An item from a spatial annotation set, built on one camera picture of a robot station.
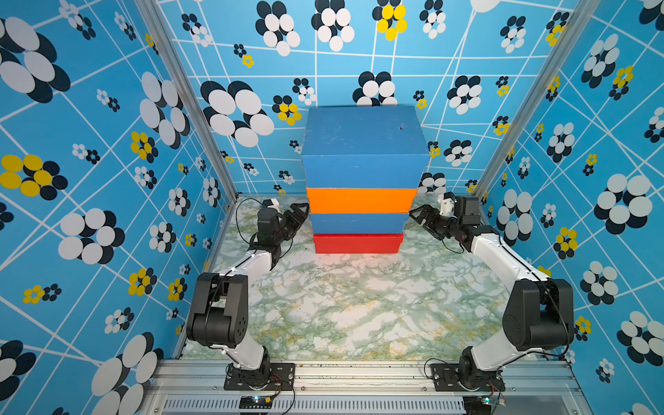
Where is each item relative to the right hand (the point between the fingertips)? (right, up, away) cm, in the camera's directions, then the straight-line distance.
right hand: (419, 217), depth 89 cm
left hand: (-38, +3, 0) cm, 38 cm away
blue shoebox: (-21, -2, -2) cm, 22 cm away
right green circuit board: (+10, -51, -19) cm, 56 cm away
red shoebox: (-21, -9, +1) cm, 23 cm away
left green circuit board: (-51, -53, -16) cm, 75 cm away
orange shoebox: (-21, +5, -6) cm, 22 cm away
